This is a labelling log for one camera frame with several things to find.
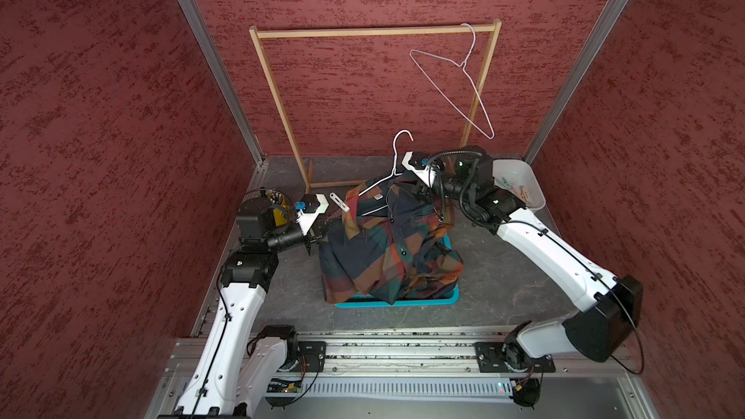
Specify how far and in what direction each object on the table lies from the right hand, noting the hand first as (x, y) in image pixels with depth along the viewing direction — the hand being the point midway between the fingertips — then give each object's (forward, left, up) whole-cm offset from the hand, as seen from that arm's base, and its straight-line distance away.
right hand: (402, 174), depth 72 cm
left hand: (-11, +16, -4) cm, 20 cm away
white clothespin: (-10, +15, +3) cm, 18 cm away
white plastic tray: (+27, -50, -34) cm, 66 cm away
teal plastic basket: (-24, +11, -23) cm, 35 cm away
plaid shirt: (-14, +3, -9) cm, 17 cm away
